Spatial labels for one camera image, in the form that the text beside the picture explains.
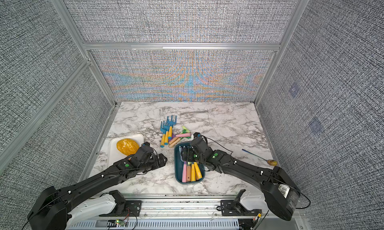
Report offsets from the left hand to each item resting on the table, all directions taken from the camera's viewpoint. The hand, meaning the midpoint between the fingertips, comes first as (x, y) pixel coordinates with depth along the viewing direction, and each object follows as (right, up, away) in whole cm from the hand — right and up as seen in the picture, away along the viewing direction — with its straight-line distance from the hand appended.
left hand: (164, 161), depth 82 cm
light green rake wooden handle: (+13, -5, -1) cm, 14 cm away
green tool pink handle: (+11, +13, +15) cm, 23 cm away
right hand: (+11, +6, -2) cm, 13 cm away
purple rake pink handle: (+11, +7, -9) cm, 16 cm away
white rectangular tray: (-33, 0, +10) cm, 34 cm away
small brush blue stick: (+62, -2, +5) cm, 62 cm away
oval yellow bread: (-24, +6, +8) cm, 26 cm away
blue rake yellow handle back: (0, +20, +24) cm, 31 cm away
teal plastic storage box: (+7, -4, +5) cm, 10 cm away
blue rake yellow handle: (-4, +16, +21) cm, 27 cm away
